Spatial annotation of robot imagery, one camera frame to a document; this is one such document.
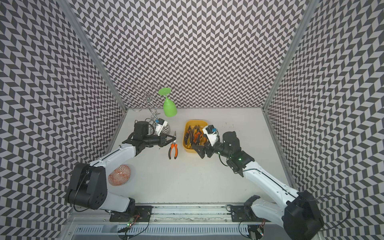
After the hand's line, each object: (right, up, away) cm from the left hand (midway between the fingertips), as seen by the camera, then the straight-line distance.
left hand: (174, 139), depth 83 cm
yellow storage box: (+16, +9, +24) cm, 30 cm away
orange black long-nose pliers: (+13, +1, +13) cm, 18 cm away
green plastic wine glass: (-4, +19, +4) cm, 19 cm away
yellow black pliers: (+7, -1, +15) cm, 16 cm away
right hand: (+14, -1, -8) cm, 17 cm away
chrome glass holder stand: (-18, +25, -3) cm, 31 cm away
